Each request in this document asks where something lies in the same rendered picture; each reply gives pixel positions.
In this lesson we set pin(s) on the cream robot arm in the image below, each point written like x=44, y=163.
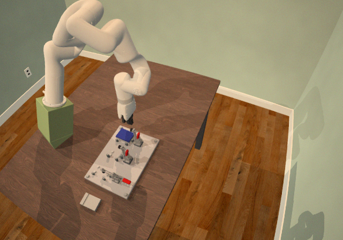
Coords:
x=74, y=31

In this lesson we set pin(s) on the toggle clamp with red handle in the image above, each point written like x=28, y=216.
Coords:
x=128, y=159
x=114, y=178

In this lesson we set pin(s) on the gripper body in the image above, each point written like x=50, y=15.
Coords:
x=126, y=109

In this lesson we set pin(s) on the blue flat plate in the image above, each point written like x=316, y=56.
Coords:
x=125, y=135

